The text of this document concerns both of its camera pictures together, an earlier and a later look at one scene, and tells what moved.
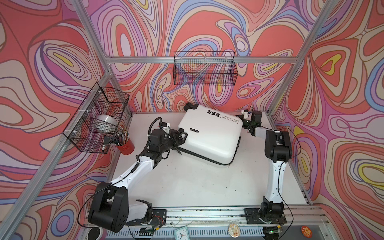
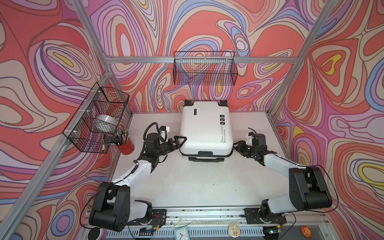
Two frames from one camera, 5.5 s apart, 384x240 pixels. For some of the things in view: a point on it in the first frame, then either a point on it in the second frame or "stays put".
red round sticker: [306, 231] stays put
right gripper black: [239, 116] → [239, 146]
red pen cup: [126, 146] stays put
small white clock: [182, 233] stays put
